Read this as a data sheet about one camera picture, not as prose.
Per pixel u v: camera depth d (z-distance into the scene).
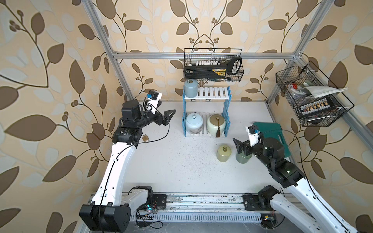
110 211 0.36
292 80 0.89
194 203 0.75
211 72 0.83
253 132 0.59
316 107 0.67
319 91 0.63
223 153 0.84
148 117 0.58
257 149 0.62
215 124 0.92
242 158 0.84
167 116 0.60
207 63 0.83
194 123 0.93
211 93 1.20
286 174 0.49
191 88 0.80
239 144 0.63
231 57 0.91
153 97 0.56
